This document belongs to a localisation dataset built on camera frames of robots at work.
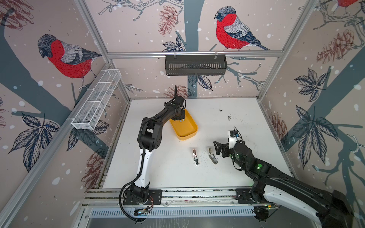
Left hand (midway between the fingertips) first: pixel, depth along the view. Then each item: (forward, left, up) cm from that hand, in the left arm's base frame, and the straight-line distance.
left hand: (180, 115), depth 104 cm
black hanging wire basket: (+31, -14, +23) cm, 41 cm away
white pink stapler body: (-32, -10, -3) cm, 34 cm away
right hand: (-27, -23, +10) cm, 37 cm away
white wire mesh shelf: (-13, +47, +25) cm, 55 cm away
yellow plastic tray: (-11, -4, -1) cm, 12 cm away
